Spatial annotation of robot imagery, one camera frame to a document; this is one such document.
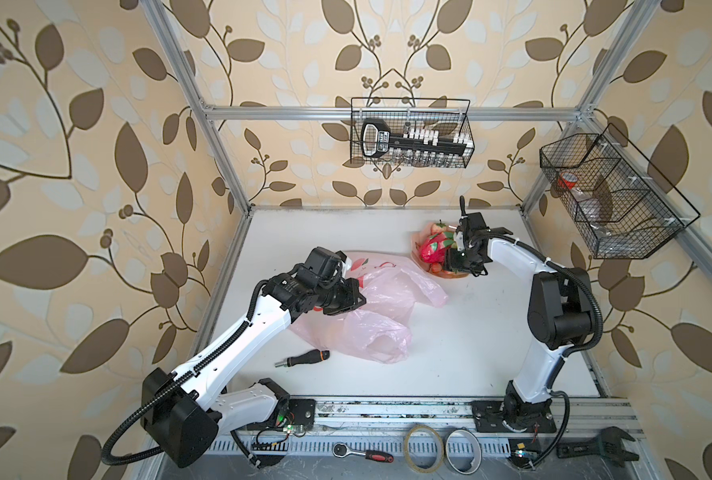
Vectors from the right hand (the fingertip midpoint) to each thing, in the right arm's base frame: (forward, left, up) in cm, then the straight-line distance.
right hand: (454, 269), depth 95 cm
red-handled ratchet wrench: (-46, +35, -5) cm, 58 cm away
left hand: (-17, +28, +14) cm, 36 cm away
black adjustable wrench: (-47, -27, -5) cm, 55 cm away
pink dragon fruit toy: (+6, +6, +4) cm, 9 cm away
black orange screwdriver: (-25, +45, -4) cm, 52 cm away
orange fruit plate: (+16, +10, -2) cm, 19 cm away
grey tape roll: (-47, +7, -7) cm, 48 cm away
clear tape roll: (-47, +20, -6) cm, 52 cm away
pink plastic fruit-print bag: (-25, +26, +14) cm, 39 cm away
